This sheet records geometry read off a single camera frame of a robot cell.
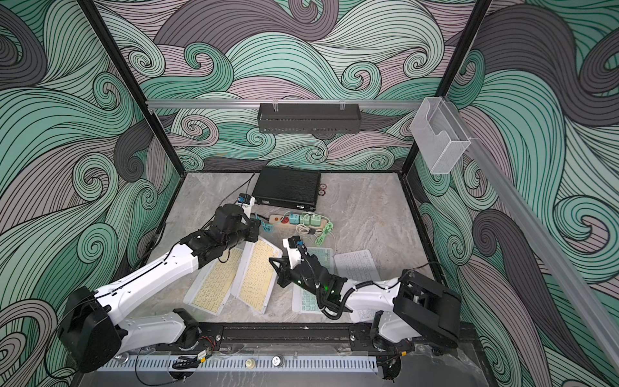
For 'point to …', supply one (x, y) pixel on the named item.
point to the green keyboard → (304, 301)
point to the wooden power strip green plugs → (300, 219)
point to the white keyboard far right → (358, 267)
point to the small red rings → (322, 186)
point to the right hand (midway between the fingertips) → (266, 265)
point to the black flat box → (288, 187)
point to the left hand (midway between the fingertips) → (258, 218)
